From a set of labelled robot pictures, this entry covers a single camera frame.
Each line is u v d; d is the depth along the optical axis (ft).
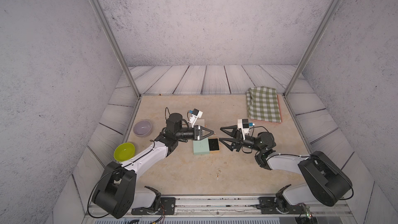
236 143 2.16
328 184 1.42
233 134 2.43
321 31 2.82
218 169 2.78
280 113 3.54
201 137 2.29
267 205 2.38
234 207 2.43
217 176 2.71
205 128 2.37
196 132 2.23
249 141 2.24
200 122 3.34
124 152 2.95
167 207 2.38
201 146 2.96
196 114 2.37
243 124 2.12
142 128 3.25
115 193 1.35
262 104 3.76
